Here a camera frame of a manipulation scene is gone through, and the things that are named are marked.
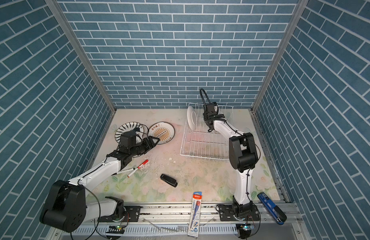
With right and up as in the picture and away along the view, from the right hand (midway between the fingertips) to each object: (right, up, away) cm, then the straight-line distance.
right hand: (219, 117), depth 99 cm
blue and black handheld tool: (+23, -48, -26) cm, 59 cm away
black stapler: (-31, -35, -18) cm, 50 cm away
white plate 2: (-19, -1, +1) cm, 19 cm away
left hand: (-38, -14, -13) cm, 43 cm away
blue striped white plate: (-65, -6, +10) cm, 66 cm away
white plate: (-39, -10, +9) cm, 42 cm away
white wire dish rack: (-12, -17, 0) cm, 21 cm away
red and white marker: (-51, -31, -10) cm, 61 cm away
